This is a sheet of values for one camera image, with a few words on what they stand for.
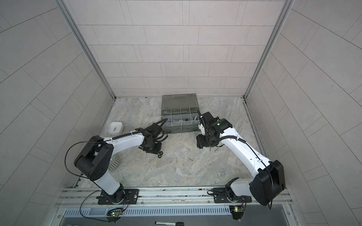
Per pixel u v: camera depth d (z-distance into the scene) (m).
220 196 0.71
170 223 0.64
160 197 0.72
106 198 0.69
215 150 0.88
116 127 0.94
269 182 0.39
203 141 0.67
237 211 0.68
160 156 0.85
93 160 0.45
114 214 0.64
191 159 0.85
